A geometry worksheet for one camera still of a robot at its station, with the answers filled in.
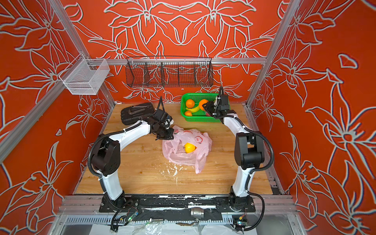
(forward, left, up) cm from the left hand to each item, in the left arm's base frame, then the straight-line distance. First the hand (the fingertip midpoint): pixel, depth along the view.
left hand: (174, 136), depth 89 cm
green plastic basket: (+24, -17, -8) cm, 31 cm away
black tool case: (+21, +28, -2) cm, 35 cm away
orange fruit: (+32, -9, -3) cm, 34 cm away
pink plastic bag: (-9, -1, -3) cm, 9 cm away
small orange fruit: (+21, -8, -2) cm, 22 cm away
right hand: (+18, -17, +10) cm, 27 cm away
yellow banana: (+29, -12, -7) cm, 32 cm away
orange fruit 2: (+20, -16, +10) cm, 28 cm away
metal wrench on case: (+19, +33, -1) cm, 38 cm away
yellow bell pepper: (-6, -10, -3) cm, 12 cm away
